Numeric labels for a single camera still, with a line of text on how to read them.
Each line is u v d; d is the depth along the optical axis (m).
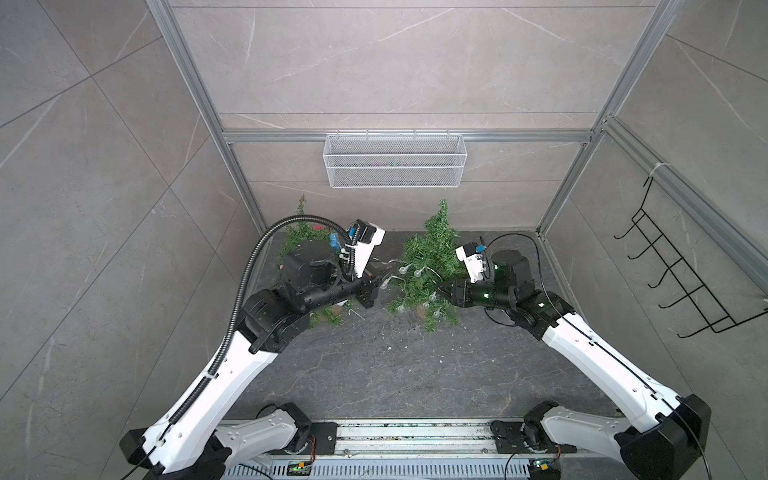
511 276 0.54
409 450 0.73
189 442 0.36
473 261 0.66
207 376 0.37
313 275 0.41
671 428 0.38
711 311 0.61
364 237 0.46
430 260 0.72
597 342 0.46
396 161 1.01
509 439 0.73
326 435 0.73
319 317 0.82
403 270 0.65
